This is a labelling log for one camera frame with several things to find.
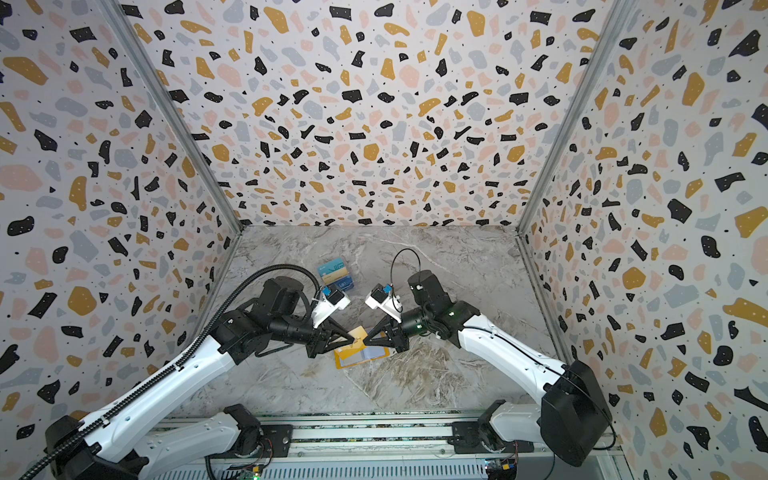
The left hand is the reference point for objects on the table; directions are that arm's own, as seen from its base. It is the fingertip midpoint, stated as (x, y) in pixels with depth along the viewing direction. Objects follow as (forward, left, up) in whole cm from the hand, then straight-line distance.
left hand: (354, 335), depth 67 cm
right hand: (-1, -3, -1) cm, 3 cm away
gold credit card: (0, -1, 0) cm, 1 cm away
